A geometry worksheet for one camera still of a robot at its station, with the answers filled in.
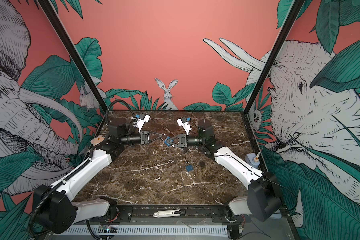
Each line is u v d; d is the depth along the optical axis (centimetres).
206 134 58
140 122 67
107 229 70
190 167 90
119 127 58
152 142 68
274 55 86
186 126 69
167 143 69
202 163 93
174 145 68
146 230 70
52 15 72
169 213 75
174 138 68
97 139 93
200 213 75
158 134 70
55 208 39
